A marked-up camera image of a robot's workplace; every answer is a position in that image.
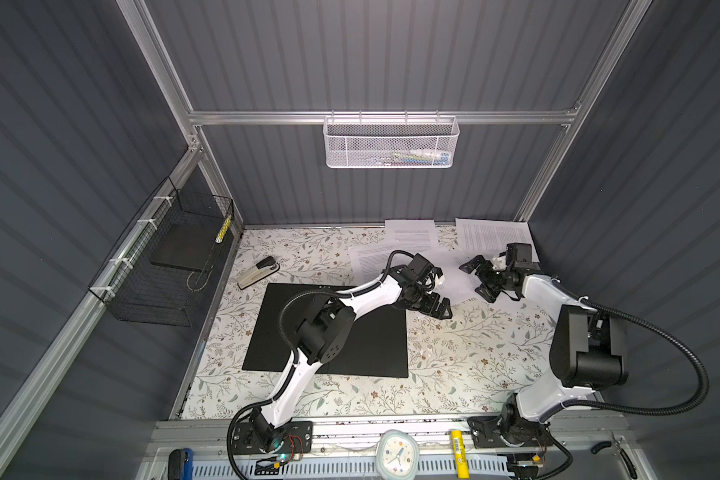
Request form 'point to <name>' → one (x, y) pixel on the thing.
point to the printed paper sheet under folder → (371, 262)
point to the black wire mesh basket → (156, 270)
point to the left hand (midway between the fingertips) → (441, 312)
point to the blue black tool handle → (180, 464)
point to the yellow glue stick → (461, 457)
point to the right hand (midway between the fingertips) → (471, 277)
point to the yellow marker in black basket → (225, 227)
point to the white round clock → (397, 455)
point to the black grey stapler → (260, 272)
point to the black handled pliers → (601, 445)
